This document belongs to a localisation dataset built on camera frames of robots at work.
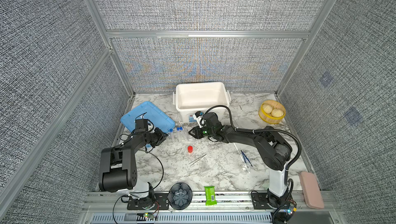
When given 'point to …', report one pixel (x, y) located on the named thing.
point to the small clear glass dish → (245, 168)
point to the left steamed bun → (267, 108)
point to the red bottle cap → (190, 149)
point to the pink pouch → (312, 193)
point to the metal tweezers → (201, 157)
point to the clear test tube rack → (184, 134)
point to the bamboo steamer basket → (268, 117)
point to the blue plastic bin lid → (159, 118)
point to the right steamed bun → (277, 112)
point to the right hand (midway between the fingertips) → (190, 131)
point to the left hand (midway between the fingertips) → (167, 135)
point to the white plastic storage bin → (191, 97)
